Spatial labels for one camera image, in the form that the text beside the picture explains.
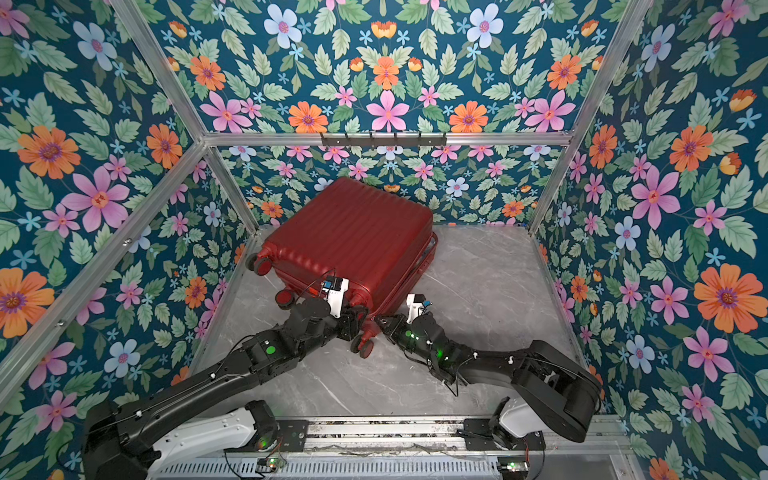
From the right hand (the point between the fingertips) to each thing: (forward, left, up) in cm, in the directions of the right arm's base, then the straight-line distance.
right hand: (372, 318), depth 77 cm
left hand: (0, 0, +7) cm, 7 cm away
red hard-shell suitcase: (+22, +1, +9) cm, 24 cm away
